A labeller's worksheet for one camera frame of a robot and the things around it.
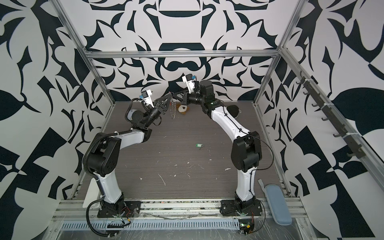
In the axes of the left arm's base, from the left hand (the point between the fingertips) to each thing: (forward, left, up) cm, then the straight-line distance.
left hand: (171, 92), depth 76 cm
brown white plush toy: (+17, -4, -32) cm, 37 cm away
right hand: (0, -1, -1) cm, 2 cm away
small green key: (-11, -15, -35) cm, 40 cm away
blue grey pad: (-46, -51, -33) cm, 76 cm away
